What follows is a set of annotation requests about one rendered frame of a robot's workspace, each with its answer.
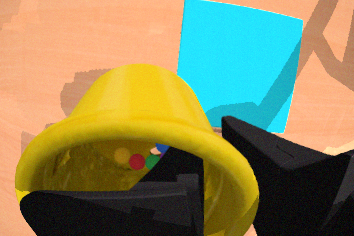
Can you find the brown rectangular bar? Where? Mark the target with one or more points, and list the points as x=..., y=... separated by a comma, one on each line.
x=154, y=150

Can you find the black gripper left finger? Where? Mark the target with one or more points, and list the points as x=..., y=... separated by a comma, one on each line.
x=168, y=201

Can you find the green marble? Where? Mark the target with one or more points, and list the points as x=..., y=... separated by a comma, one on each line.
x=151, y=161

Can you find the red marble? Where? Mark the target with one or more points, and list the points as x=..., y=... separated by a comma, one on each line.
x=136, y=162

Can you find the yellow cup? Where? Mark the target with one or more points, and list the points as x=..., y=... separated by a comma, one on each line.
x=136, y=106

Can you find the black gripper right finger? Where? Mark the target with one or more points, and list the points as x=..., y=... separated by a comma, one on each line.
x=302, y=190

